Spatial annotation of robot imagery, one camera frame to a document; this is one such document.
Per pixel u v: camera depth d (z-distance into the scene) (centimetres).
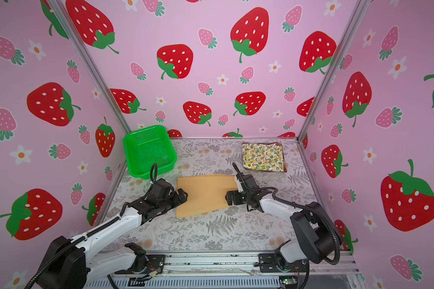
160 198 65
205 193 96
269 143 116
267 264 74
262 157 105
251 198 69
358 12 70
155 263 74
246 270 73
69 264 40
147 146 118
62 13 69
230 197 81
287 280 71
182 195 80
